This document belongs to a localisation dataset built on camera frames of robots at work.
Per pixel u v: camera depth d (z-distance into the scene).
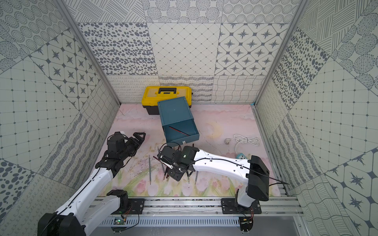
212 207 0.76
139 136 0.76
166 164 0.65
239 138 0.98
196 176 0.84
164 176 0.84
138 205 0.74
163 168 0.88
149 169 0.88
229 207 0.74
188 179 0.83
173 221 0.70
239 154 0.92
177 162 0.53
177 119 0.84
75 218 0.40
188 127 0.86
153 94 1.04
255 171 0.40
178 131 0.85
